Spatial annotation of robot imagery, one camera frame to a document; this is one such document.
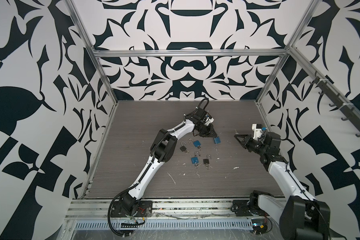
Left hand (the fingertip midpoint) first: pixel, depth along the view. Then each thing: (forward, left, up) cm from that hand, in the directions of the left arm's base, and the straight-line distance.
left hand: (219, 133), depth 96 cm
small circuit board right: (-48, -11, -6) cm, 49 cm away
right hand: (-9, -5, +12) cm, 16 cm away
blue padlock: (-3, +1, -3) cm, 5 cm away
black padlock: (-7, +23, -4) cm, 25 cm away
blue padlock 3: (-15, +16, -4) cm, 23 cm away
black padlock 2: (-16, +10, -5) cm, 20 cm away
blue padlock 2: (-4, +15, -4) cm, 16 cm away
